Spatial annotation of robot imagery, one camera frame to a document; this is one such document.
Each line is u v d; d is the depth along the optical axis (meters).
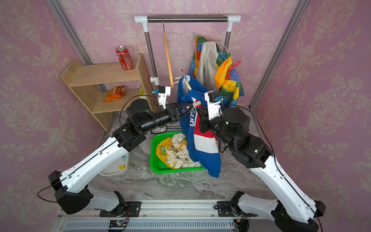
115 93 0.95
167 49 0.87
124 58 0.76
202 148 0.61
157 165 0.89
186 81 0.64
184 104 0.54
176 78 0.69
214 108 0.45
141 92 0.95
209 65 0.78
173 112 0.50
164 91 0.53
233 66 0.65
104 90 1.09
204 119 0.48
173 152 0.86
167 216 0.73
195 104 0.55
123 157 0.47
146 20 0.58
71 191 0.40
